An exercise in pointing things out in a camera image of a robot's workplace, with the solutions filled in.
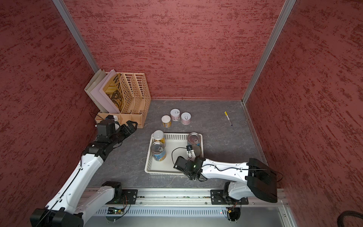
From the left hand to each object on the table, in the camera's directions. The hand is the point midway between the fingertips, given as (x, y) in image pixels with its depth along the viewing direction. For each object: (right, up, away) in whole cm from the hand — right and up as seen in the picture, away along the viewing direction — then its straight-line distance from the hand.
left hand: (132, 129), depth 79 cm
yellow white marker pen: (+65, +6, +30) cm, 72 cm away
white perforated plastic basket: (+24, -13, +15) cm, 31 cm away
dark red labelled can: (+38, -13, +3) cm, 40 cm away
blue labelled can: (+15, -13, +2) cm, 20 cm away
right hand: (+35, -23, +3) cm, 42 cm away
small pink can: (+23, +9, +25) cm, 35 cm away
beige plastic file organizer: (-13, +15, +39) cm, 43 cm away
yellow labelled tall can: (+14, -4, +4) cm, 15 cm away
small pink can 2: (+31, +6, +22) cm, 38 cm away
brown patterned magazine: (-21, +26, +19) cm, 38 cm away
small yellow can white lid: (+17, +4, +21) cm, 27 cm away
